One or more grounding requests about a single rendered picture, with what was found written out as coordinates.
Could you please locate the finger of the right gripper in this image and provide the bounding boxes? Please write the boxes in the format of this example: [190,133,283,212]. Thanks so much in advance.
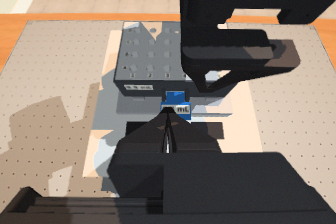
[181,39,301,93]

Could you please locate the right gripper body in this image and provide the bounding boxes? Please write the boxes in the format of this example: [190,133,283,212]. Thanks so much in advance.
[179,0,336,66]

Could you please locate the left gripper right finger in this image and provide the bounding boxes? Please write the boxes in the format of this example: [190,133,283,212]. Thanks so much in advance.
[168,107,222,153]

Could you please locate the grey flat base plate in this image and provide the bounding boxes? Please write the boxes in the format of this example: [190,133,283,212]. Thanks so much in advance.
[0,20,336,213]

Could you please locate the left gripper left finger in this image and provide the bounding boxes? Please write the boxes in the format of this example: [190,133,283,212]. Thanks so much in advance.
[113,107,168,154]

